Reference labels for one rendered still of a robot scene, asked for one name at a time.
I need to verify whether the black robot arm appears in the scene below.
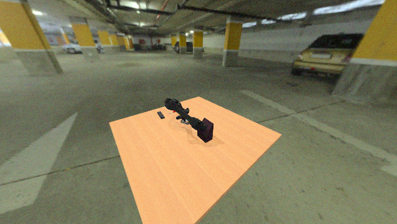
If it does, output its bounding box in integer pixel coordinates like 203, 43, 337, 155
165, 98, 207, 132

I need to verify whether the dark grey flat bar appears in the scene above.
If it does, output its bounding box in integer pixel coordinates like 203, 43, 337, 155
157, 111, 165, 119

